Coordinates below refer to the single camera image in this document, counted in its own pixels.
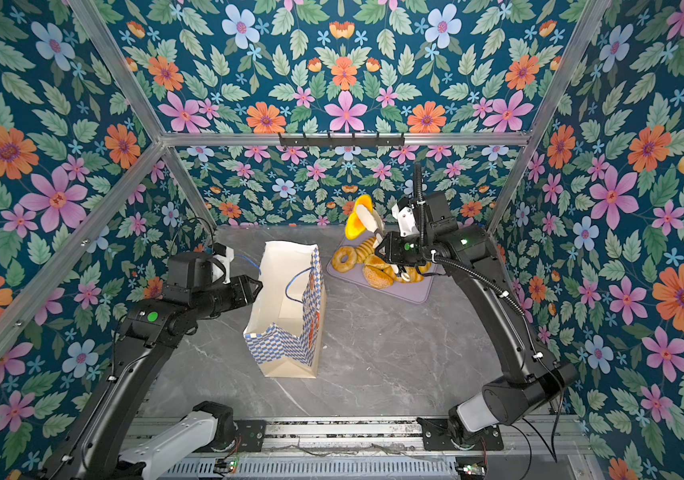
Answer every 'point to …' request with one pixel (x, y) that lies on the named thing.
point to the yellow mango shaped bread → (355, 227)
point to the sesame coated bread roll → (377, 279)
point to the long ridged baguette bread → (365, 249)
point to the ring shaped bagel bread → (337, 262)
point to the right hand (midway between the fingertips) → (381, 248)
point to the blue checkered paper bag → (285, 328)
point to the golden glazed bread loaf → (376, 262)
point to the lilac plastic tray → (414, 291)
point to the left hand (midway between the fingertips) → (260, 279)
